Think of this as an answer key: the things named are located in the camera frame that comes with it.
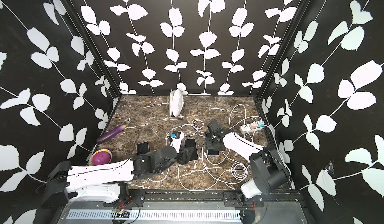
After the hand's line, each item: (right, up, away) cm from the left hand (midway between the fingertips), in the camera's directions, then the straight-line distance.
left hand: (189, 144), depth 72 cm
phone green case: (+12, -8, +14) cm, 20 cm away
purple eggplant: (-53, +2, +23) cm, 57 cm away
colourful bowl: (-55, -9, +9) cm, 56 cm away
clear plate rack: (-10, +11, +35) cm, 38 cm away
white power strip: (+37, +5, +26) cm, 45 cm away
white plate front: (-9, +22, +24) cm, 34 cm away
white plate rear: (-13, +17, +21) cm, 30 cm away
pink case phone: (-30, -7, +18) cm, 36 cm away
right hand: (+11, -4, +18) cm, 21 cm away
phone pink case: (-1, -4, +21) cm, 21 cm away
